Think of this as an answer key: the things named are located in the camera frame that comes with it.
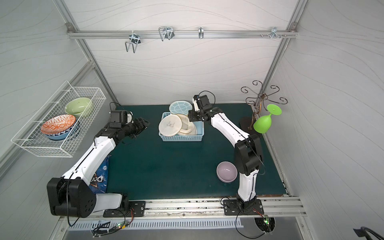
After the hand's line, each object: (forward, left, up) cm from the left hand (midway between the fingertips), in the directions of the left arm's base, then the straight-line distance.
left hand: (147, 124), depth 82 cm
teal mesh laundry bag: (+26, -15, -13) cm, 33 cm away
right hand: (+10, -25, -2) cm, 27 cm away
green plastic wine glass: (0, -64, +2) cm, 64 cm away
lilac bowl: (-19, -45, -18) cm, 52 cm away
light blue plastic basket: (+2, -28, -15) cm, 32 cm away
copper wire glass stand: (+40, -78, -19) cm, 90 cm away
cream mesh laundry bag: (+8, -12, -10) cm, 18 cm away
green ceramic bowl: (0, +31, +13) cm, 34 cm away
